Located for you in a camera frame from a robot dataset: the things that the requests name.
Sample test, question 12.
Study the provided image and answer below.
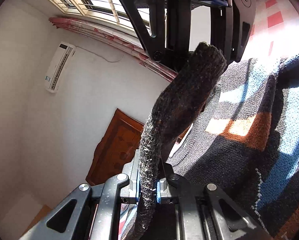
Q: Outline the dark grey striped knit sweater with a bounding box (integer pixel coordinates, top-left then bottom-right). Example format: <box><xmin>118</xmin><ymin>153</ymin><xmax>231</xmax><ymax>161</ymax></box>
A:
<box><xmin>121</xmin><ymin>43</ymin><xmax>299</xmax><ymax>239</ymax></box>

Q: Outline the pink floral curtain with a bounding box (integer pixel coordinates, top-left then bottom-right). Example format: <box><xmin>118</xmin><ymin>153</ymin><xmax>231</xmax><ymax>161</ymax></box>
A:
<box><xmin>49</xmin><ymin>17</ymin><xmax>177</xmax><ymax>82</ymax></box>

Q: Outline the dark wooden headboard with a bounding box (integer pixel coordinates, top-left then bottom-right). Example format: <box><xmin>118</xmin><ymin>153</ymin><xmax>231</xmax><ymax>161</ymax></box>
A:
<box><xmin>86</xmin><ymin>109</ymin><xmax>143</xmax><ymax>186</ymax></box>

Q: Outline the pink red checkered bed sheet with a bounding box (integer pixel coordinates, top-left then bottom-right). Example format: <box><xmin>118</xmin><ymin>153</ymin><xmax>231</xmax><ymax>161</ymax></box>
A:
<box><xmin>242</xmin><ymin>0</ymin><xmax>299</xmax><ymax>60</ymax></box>

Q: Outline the white wall air conditioner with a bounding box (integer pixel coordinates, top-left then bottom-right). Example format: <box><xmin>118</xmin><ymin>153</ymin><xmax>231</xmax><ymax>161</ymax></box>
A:
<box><xmin>44</xmin><ymin>42</ymin><xmax>76</xmax><ymax>93</ymax></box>

